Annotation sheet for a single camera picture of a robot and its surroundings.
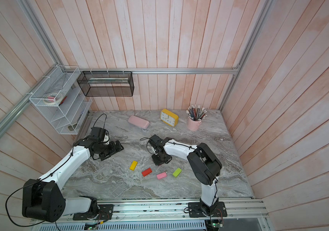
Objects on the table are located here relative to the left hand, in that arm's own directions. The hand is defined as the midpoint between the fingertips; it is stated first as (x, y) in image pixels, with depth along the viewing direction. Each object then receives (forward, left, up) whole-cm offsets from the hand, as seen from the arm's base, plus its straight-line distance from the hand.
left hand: (118, 152), depth 84 cm
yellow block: (-4, -8, -11) cm, 14 cm away
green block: (-8, -36, -9) cm, 38 cm away
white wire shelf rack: (+12, +26, +18) cm, 34 cm away
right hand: (-1, -24, -10) cm, 26 cm away
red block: (-7, -17, -11) cm, 22 cm away
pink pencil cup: (+25, -49, -5) cm, 56 cm away
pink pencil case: (+32, -8, -8) cm, 34 cm away
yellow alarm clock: (+31, -32, -3) cm, 45 cm away
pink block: (-10, -26, -9) cm, 30 cm away
